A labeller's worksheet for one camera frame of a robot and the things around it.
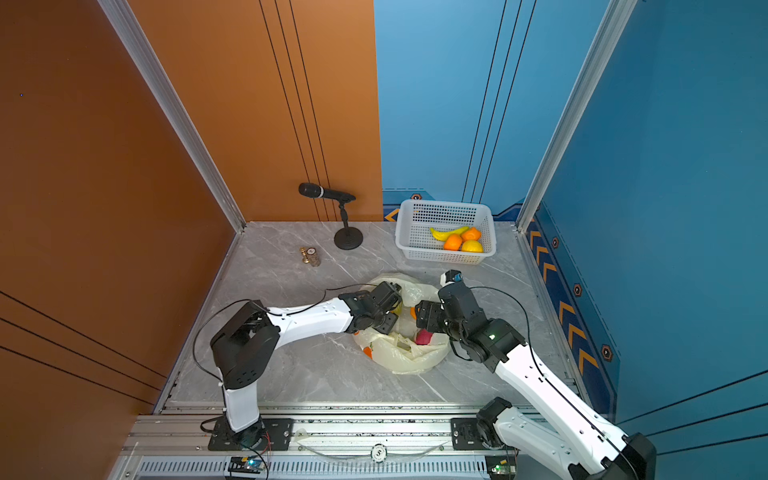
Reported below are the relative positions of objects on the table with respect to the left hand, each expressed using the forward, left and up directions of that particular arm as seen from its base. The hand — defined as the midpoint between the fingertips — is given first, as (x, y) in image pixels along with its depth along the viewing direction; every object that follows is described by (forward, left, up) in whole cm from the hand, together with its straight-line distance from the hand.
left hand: (388, 313), depth 91 cm
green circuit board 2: (-38, -27, -6) cm, 47 cm away
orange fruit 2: (+28, -23, +2) cm, 36 cm away
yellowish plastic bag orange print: (-15, -3, +8) cm, 17 cm away
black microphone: (+27, +22, +25) cm, 43 cm away
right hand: (-7, -10, +14) cm, 18 cm away
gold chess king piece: (+23, +31, -3) cm, 38 cm away
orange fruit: (+31, -30, +3) cm, 44 cm away
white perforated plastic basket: (+35, -9, -3) cm, 36 cm away
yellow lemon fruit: (+25, -29, +3) cm, 39 cm away
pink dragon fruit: (-10, -10, +5) cm, 14 cm away
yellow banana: (+33, -20, 0) cm, 39 cm away
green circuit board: (-38, +32, -5) cm, 50 cm away
